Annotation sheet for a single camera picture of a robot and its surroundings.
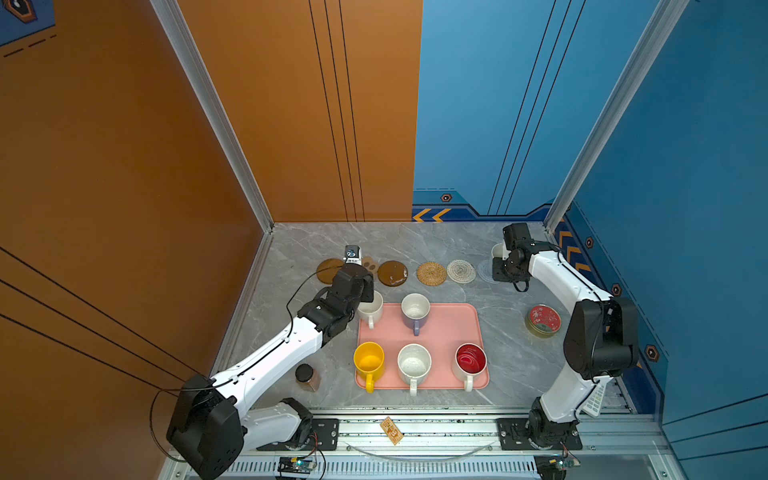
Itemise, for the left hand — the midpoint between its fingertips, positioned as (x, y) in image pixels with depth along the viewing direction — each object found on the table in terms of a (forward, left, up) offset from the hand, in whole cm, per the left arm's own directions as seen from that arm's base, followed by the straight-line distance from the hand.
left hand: (363, 271), depth 82 cm
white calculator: (-28, -61, -18) cm, 70 cm away
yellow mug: (-18, -2, -19) cm, 26 cm away
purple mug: (-2, -15, -18) cm, 24 cm away
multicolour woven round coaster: (+14, -32, -19) cm, 40 cm away
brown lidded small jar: (-25, +13, -11) cm, 30 cm away
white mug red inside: (-18, -30, -17) cm, 39 cm away
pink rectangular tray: (-6, -26, -21) cm, 34 cm away
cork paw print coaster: (+16, 0, -18) cm, 25 cm away
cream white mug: (-7, -2, -10) cm, 13 cm away
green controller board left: (-42, +15, -21) cm, 49 cm away
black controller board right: (-42, -46, -21) cm, 66 cm away
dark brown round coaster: (+13, -8, -19) cm, 25 cm away
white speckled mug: (-19, -14, -17) cm, 29 cm away
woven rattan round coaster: (+14, -22, -19) cm, 32 cm away
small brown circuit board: (-35, -9, -19) cm, 41 cm away
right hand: (+7, -42, -10) cm, 43 cm away
